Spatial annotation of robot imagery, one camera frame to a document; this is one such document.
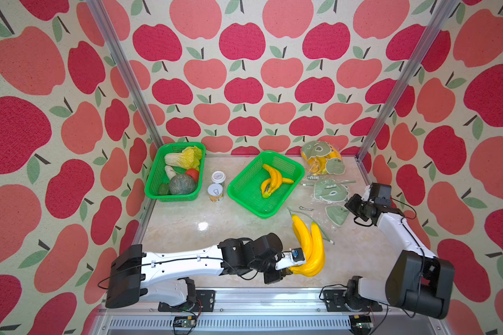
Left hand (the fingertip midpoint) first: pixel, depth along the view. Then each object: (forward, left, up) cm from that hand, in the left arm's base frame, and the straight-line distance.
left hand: (291, 276), depth 66 cm
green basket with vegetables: (+56, +53, -12) cm, 78 cm away
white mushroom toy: (+55, +57, -12) cm, 80 cm away
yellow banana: (+45, +1, -7) cm, 46 cm away
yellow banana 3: (+49, -6, -11) cm, 51 cm away
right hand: (+29, -30, -4) cm, 42 cm away
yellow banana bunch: (+9, -7, +6) cm, 13 cm away
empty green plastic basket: (+45, +16, -12) cm, 49 cm away
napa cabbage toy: (+59, +46, -5) cm, 75 cm away
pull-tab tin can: (+40, +30, -9) cm, 51 cm away
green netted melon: (+41, +45, -4) cm, 61 cm away
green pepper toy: (+42, +55, -10) cm, 70 cm away
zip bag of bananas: (+61, -25, -6) cm, 66 cm away
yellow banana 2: (+40, +6, -11) cm, 42 cm away
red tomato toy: (+50, +42, -7) cm, 66 cm away
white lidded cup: (+48, +30, -8) cm, 57 cm away
